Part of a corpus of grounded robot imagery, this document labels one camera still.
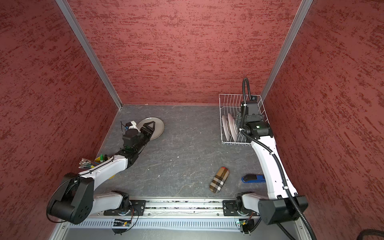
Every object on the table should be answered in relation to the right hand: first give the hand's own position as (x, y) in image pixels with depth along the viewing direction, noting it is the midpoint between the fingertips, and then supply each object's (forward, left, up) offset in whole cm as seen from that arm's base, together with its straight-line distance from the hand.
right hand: (247, 119), depth 74 cm
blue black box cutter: (-21, -6, -29) cm, 36 cm away
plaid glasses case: (-21, +14, -27) cm, 37 cm away
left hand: (+6, +51, -12) cm, 53 cm away
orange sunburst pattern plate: (+7, +7, -18) cm, 20 cm away
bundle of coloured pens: (-16, +82, -13) cm, 84 cm away
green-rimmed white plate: (+7, +3, -17) cm, 18 cm away
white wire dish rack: (+36, -1, -27) cm, 45 cm away
